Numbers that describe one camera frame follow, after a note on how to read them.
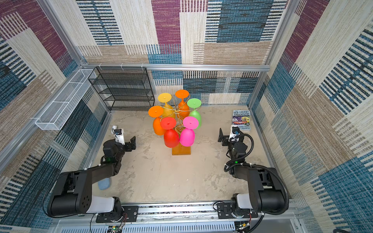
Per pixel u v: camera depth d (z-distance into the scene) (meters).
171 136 0.73
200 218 0.73
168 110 0.81
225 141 0.78
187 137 0.76
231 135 0.74
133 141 0.89
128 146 0.82
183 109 0.86
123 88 1.11
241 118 1.10
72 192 0.44
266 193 0.43
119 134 0.78
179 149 0.94
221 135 0.85
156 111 0.73
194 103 0.76
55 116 0.71
